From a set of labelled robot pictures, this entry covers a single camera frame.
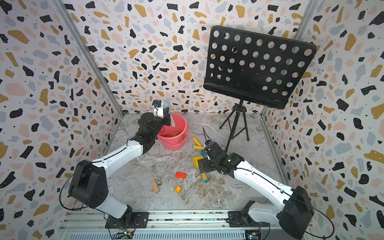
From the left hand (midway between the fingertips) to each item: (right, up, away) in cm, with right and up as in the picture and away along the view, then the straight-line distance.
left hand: (168, 107), depth 81 cm
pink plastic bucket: (+2, -17, +6) cm, 18 cm away
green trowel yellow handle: (0, -15, +25) cm, 29 cm away
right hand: (+20, -30, -1) cm, 36 cm away
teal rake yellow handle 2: (+13, -20, +25) cm, 35 cm away
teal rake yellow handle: (+19, -27, +17) cm, 38 cm away
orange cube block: (+5, -45, +2) cm, 46 cm away
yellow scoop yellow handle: (+15, -34, +13) cm, 40 cm away
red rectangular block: (+5, -40, +11) cm, 42 cm away
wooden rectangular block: (-8, -44, +3) cm, 45 cm away
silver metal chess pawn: (-6, -42, +3) cm, 43 cm away
